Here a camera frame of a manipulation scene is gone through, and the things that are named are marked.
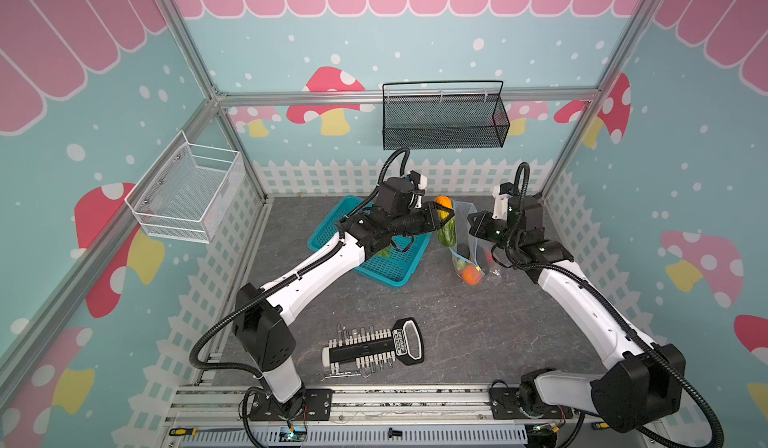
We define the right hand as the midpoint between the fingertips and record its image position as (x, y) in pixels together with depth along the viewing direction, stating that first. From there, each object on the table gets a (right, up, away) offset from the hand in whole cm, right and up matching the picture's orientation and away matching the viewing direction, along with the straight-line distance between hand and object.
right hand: (467, 214), depth 79 cm
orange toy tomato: (+3, -17, +6) cm, 18 cm away
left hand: (-6, -2, -6) cm, 9 cm away
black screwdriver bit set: (-17, -36, +4) cm, 40 cm away
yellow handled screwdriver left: (-67, -52, -8) cm, 85 cm away
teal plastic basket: (-20, -17, +21) cm, 34 cm away
